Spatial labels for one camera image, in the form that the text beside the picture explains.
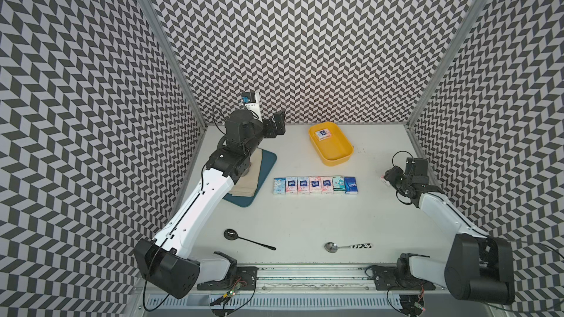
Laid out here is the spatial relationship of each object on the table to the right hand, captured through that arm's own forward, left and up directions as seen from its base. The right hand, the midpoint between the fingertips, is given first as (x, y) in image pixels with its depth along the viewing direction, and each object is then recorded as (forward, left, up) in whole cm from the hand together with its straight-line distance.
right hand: (389, 178), depth 89 cm
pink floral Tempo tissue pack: (0, +30, -5) cm, 30 cm away
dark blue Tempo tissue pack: (0, +15, -6) cm, 16 cm away
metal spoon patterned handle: (-25, +26, -5) cm, 36 cm away
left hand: (+7, +46, +30) cm, 55 cm away
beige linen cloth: (+2, +60, -8) cm, 60 cm away
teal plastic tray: (+14, +51, -7) cm, 54 cm away
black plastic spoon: (-19, +63, -8) cm, 67 cm away
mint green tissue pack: (+1, +20, -6) cm, 21 cm away
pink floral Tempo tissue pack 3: (+29, +24, -5) cm, 38 cm away
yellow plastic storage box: (+25, +20, -7) cm, 33 cm away
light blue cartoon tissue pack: (0, +45, -5) cm, 46 cm away
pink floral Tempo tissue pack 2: (-1, +25, -6) cm, 26 cm away
